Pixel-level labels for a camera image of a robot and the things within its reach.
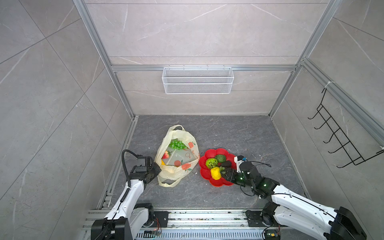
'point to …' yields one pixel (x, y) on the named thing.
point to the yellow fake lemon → (216, 173)
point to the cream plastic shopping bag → (177, 156)
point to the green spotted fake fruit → (211, 162)
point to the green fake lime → (220, 158)
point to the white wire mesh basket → (197, 80)
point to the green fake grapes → (177, 144)
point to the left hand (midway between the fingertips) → (157, 165)
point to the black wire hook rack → (354, 157)
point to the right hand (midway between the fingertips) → (222, 172)
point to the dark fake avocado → (226, 164)
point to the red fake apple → (166, 155)
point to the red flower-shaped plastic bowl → (206, 172)
